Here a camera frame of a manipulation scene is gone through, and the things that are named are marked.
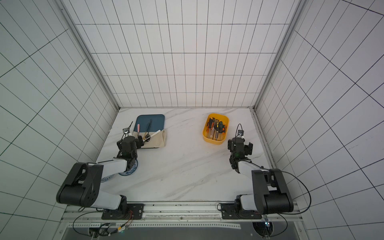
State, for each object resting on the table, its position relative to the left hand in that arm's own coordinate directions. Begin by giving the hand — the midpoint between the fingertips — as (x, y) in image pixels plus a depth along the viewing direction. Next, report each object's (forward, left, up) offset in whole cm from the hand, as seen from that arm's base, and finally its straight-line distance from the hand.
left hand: (130, 139), depth 93 cm
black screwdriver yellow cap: (+17, -52, -4) cm, 55 cm away
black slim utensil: (+6, -8, -5) cm, 11 cm away
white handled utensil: (+6, -12, -5) cm, 14 cm away
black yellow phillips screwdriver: (+12, -57, -4) cm, 58 cm away
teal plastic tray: (+19, -13, -7) cm, 24 cm away
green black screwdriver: (+11, -59, -5) cm, 61 cm away
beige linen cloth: (+3, -12, -6) cm, 14 cm away
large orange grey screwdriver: (+16, -54, -5) cm, 56 cm away
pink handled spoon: (+13, 0, -7) cm, 15 cm away
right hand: (0, -68, +1) cm, 68 cm away
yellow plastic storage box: (+21, -61, -3) cm, 64 cm away
